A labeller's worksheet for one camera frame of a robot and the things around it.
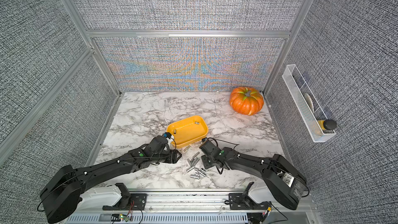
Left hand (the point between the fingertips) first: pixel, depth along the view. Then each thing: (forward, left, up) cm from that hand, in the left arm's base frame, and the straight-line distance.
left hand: (180, 154), depth 82 cm
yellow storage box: (+18, -3, -6) cm, 19 cm away
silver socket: (+23, -10, -6) cm, 26 cm away
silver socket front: (-10, -8, -6) cm, 14 cm away
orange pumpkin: (+31, -42, +5) cm, 52 cm away
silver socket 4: (-2, -8, -6) cm, 11 cm away
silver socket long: (0, -6, -7) cm, 10 cm away
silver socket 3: (+6, -3, -7) cm, 10 cm away
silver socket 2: (+18, +4, -6) cm, 19 cm away
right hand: (+1, -14, -4) cm, 15 cm away
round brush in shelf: (+12, -61, +27) cm, 67 cm away
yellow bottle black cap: (-2, -61, +28) cm, 67 cm away
